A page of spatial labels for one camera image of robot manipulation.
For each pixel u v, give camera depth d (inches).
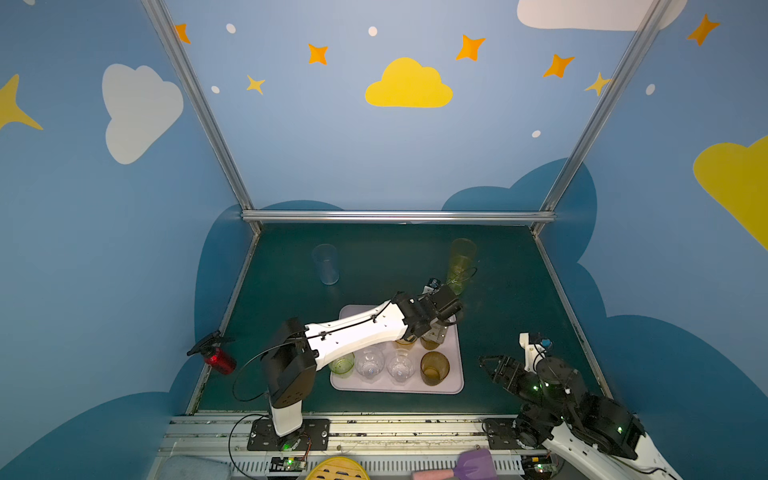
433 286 28.2
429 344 34.6
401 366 33.4
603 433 18.9
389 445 28.9
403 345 32.3
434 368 33.1
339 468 26.8
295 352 19.4
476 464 27.6
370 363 33.1
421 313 22.2
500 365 24.9
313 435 29.5
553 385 20.3
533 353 25.2
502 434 30.1
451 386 32.4
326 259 39.1
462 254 38.6
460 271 43.8
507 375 24.5
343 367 33.1
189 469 26.5
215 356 30.6
